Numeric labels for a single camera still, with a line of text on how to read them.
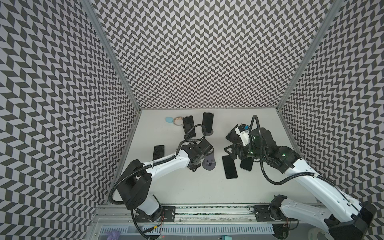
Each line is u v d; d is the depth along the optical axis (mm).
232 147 620
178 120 1078
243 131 627
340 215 385
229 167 869
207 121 967
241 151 609
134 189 416
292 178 453
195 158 578
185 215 723
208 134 995
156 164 441
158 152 928
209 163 831
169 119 1106
